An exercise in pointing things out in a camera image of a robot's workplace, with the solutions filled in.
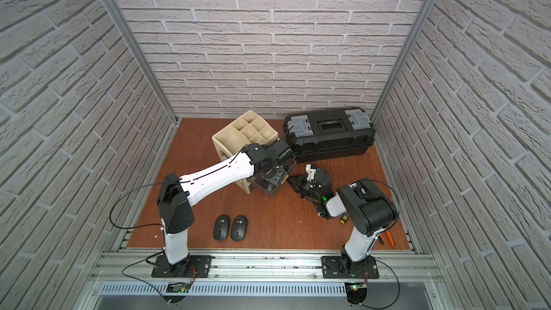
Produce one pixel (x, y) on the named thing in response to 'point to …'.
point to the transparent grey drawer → (268, 186)
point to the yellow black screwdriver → (344, 217)
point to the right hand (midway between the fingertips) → (287, 177)
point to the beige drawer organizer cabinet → (250, 129)
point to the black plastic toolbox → (328, 135)
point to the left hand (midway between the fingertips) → (278, 173)
